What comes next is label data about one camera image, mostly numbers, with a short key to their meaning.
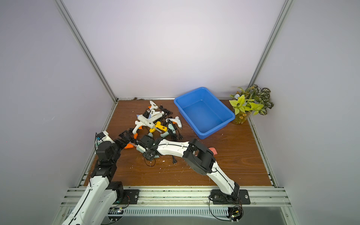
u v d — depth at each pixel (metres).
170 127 1.00
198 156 0.55
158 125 1.00
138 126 0.98
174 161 0.85
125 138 0.74
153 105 1.14
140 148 0.81
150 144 0.70
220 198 0.73
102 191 0.54
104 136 0.70
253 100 0.92
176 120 1.04
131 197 0.73
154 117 1.01
